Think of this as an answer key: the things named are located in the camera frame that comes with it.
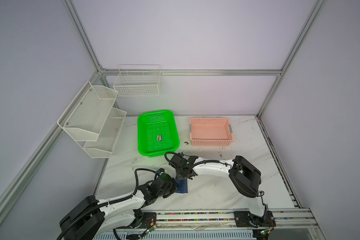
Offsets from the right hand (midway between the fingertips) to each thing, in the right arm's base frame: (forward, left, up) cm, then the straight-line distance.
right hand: (180, 174), depth 89 cm
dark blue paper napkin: (-7, -2, 0) cm, 7 cm away
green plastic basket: (+31, +18, +1) cm, 36 cm away
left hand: (-7, 0, +2) cm, 7 cm away
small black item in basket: (+28, +16, 0) cm, 32 cm away
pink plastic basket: (+33, -21, +1) cm, 39 cm away
